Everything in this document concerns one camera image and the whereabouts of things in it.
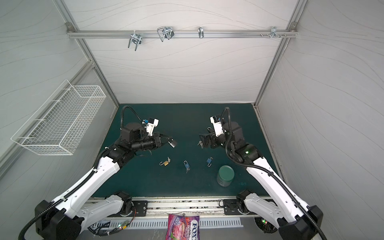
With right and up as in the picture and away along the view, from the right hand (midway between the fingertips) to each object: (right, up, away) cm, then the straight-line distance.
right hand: (211, 128), depth 73 cm
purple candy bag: (-14, -45, -6) cm, 48 cm away
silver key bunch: (-4, -12, +25) cm, 28 cm away
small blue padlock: (+1, -21, +17) cm, 27 cm away
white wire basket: (-71, +1, -6) cm, 72 cm away
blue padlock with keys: (-13, -24, +15) cm, 31 cm away
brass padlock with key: (-26, -22, +15) cm, 37 cm away
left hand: (-18, -4, -2) cm, 19 cm away
